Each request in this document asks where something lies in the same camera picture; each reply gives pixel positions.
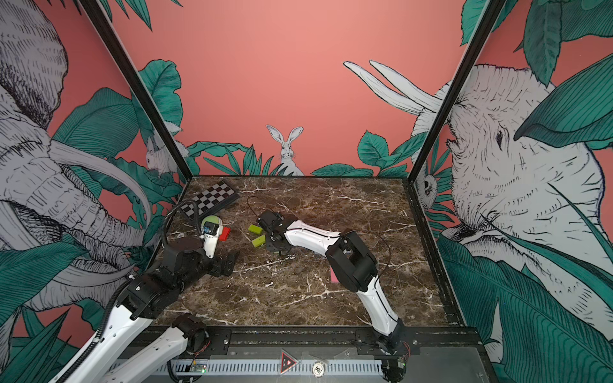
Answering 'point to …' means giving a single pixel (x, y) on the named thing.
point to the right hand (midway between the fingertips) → (272, 242)
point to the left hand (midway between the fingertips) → (228, 245)
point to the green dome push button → (211, 219)
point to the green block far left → (255, 229)
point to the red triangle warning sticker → (286, 362)
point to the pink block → (333, 277)
